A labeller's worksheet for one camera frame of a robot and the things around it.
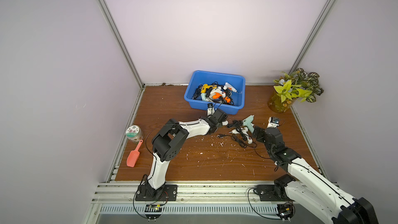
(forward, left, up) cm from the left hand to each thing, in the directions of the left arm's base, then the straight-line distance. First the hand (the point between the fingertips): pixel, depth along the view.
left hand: (217, 118), depth 97 cm
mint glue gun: (+15, +9, +3) cm, 18 cm away
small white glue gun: (+27, -10, +3) cm, 29 cm away
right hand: (-10, -24, +10) cm, 28 cm away
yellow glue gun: (+27, +8, +2) cm, 29 cm away
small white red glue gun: (-8, -16, -1) cm, 18 cm away
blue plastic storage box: (+32, +13, +7) cm, 35 cm away
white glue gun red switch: (+21, -1, +4) cm, 22 cm away
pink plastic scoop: (-23, +48, -3) cm, 54 cm away
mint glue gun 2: (-1, -19, -2) cm, 20 cm away
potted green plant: (+13, -49, +17) cm, 54 cm away
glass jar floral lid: (-13, +49, +4) cm, 51 cm away
